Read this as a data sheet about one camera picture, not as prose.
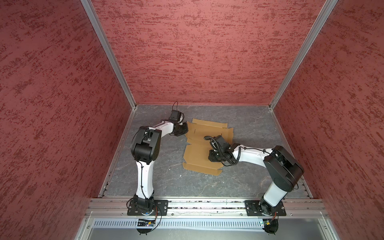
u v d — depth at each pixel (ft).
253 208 2.42
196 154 3.11
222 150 2.36
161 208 2.43
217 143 2.38
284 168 1.63
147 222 2.34
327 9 2.34
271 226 2.32
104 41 2.73
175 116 2.80
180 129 2.96
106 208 2.49
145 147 1.89
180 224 2.54
